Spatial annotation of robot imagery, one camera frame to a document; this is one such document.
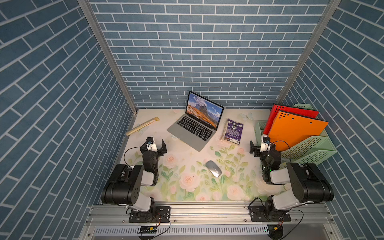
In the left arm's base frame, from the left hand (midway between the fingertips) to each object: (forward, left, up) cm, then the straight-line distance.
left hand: (158, 139), depth 89 cm
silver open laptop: (+21, -25, -11) cm, 35 cm away
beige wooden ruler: (+19, +17, -10) cm, 27 cm away
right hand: (0, -63, 0) cm, 63 cm away
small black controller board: (-43, 0, -14) cm, 45 cm away
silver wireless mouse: (-14, -34, -9) cm, 38 cm away
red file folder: (+10, -68, +18) cm, 71 cm away
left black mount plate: (-37, -4, -10) cm, 39 cm away
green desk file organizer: (-9, -88, +6) cm, 89 cm away
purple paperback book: (+13, -48, -9) cm, 51 cm away
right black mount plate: (-38, -56, -3) cm, 68 cm away
